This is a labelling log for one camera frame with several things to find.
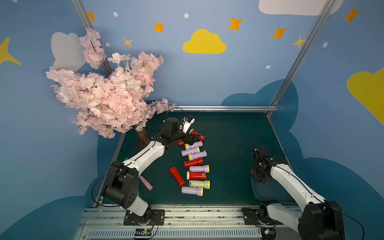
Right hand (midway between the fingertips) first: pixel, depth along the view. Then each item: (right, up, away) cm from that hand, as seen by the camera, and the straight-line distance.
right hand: (259, 173), depth 85 cm
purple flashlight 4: (-31, +2, +4) cm, 31 cm away
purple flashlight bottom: (-35, -8, -5) cm, 36 cm away
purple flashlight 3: (-39, +8, +9) cm, 41 cm away
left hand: (-38, +26, +1) cm, 46 cm away
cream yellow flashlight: (-31, -5, -3) cm, 32 cm away
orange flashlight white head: (-36, -1, +1) cm, 36 cm away
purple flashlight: (-36, +14, +15) cm, 42 cm away
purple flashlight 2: (-36, +12, +11) cm, 40 cm away
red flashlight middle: (-34, +6, +7) cm, 35 cm away
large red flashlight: (-47, -2, +2) cm, 47 cm away
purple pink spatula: (-63, -7, -2) cm, 64 cm away
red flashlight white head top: (-38, +23, +22) cm, 50 cm away
